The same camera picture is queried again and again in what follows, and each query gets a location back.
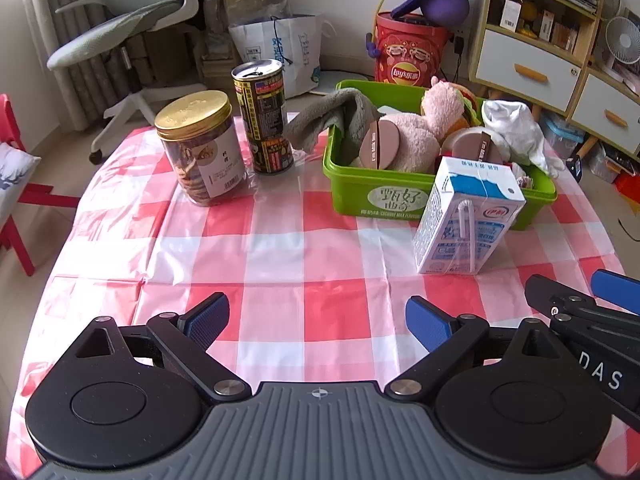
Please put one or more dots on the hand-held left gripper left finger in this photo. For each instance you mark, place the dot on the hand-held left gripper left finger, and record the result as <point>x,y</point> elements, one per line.
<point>207,317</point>

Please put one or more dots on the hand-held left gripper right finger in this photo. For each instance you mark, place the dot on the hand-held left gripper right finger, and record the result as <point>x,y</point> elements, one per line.
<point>430,325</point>

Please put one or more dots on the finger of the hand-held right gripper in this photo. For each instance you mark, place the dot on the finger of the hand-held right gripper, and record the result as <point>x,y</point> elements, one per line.
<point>620,290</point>
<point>555,297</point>

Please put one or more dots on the green plastic bin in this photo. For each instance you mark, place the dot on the green plastic bin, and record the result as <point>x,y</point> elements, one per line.
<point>360,195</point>

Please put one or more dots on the pink plush toy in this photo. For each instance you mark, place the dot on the pink plush toy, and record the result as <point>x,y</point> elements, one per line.
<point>415,140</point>

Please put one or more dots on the burger plush toy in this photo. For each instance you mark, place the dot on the burger plush toy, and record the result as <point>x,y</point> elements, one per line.
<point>442,102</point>

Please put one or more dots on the grey towel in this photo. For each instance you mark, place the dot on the grey towel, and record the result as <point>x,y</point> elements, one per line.
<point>320,120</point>

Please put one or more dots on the blue white milk carton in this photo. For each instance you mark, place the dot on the blue white milk carton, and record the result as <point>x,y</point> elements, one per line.
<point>465,230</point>

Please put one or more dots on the red box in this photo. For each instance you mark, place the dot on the red box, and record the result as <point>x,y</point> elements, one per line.
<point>629,189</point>

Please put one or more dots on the red white checkered tablecloth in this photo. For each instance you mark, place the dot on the red white checkered tablecloth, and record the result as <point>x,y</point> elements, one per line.
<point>300,270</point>

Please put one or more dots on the cookie jar with gold lid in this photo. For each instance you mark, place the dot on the cookie jar with gold lid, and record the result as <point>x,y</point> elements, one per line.
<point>200,160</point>

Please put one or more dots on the clear storage box blue lid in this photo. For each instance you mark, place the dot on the clear storage box blue lid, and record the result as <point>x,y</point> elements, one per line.
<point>560,137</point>

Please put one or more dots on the red chair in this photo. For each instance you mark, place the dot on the red chair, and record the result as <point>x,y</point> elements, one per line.
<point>20,240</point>

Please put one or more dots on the tall black drink can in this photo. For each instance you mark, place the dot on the tall black drink can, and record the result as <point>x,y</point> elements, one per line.
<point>262,120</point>

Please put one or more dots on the white printed cushion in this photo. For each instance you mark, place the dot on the white printed cushion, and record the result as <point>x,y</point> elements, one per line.
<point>15,175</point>

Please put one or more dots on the tall wooden shelf cabinet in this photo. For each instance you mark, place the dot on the tall wooden shelf cabinet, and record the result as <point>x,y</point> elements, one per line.
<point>520,60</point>

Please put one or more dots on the white desk fan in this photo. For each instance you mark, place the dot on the white desk fan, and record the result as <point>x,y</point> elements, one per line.
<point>622,40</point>

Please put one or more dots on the cardboard box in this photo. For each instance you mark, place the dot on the cardboard box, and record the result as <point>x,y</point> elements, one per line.
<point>217,65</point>

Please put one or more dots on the brown packaging box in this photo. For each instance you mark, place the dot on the brown packaging box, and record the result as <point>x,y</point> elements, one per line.
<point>557,30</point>

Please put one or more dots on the black power adapter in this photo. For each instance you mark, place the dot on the black power adapter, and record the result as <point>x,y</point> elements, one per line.
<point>458,45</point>

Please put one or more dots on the red snack bucket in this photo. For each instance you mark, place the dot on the red snack bucket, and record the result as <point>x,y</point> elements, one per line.
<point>410,55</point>

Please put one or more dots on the white printed bag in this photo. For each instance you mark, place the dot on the white printed bag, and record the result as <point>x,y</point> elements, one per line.
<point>280,50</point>

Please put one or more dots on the yellow object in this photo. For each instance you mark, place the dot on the yellow object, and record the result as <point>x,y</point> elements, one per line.
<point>529,17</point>

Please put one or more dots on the small white box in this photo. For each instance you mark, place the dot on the small white box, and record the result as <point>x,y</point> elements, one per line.
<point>511,15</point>

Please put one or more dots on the white grey office chair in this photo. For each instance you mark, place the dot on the white grey office chair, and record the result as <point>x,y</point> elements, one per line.
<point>110,25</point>

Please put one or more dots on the clear plastic bag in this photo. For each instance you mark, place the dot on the clear plastic bag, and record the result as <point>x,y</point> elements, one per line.
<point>260,7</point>

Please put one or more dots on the grey curtain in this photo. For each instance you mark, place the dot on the grey curtain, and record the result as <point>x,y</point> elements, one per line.
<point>60,10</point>

